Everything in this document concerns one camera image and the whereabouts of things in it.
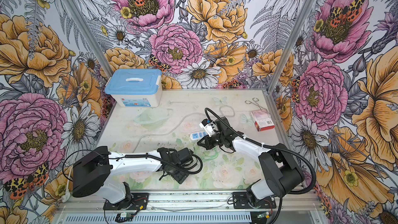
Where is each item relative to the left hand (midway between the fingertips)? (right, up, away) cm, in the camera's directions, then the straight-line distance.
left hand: (176, 175), depth 82 cm
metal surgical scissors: (+52, +39, +34) cm, 73 cm away
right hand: (+12, +14, +2) cm, 19 cm away
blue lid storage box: (-30, +48, +20) cm, 59 cm away
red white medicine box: (+51, +27, +18) cm, 61 cm away
